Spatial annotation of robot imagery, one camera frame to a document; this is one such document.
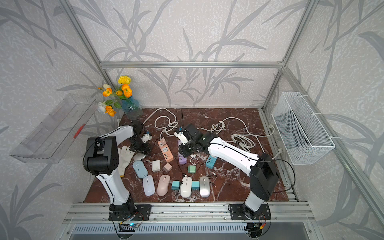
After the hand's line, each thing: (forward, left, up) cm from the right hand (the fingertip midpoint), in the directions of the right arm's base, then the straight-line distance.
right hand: (180, 149), depth 80 cm
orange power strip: (+5, +11, -13) cm, 18 cm away
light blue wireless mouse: (-6, +25, -12) cm, 28 cm away
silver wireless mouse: (-16, -13, -14) cm, 25 cm away
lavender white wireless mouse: (-15, +18, -13) cm, 27 cm away
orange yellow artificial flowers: (+45, +54, -3) cm, 71 cm away
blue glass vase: (+35, +38, -4) cm, 52 cm away
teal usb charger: (-15, +3, -14) cm, 20 cm away
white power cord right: (+14, -43, -14) cm, 47 cm away
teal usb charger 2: (-15, -8, -14) cm, 22 cm away
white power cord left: (+22, +11, -11) cm, 27 cm away
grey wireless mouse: (+3, +28, -14) cm, 32 cm away
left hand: (+7, +26, -15) cm, 31 cm away
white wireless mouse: (-16, -3, -12) cm, 21 cm away
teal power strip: (-1, -17, -13) cm, 21 cm away
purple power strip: (0, +1, -13) cm, 13 cm away
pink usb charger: (-5, +9, -13) cm, 17 cm away
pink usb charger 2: (+11, +13, -9) cm, 19 cm away
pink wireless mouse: (-15, +10, -13) cm, 22 cm away
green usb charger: (-6, -5, -14) cm, 16 cm away
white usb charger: (-4, +16, -14) cm, 21 cm away
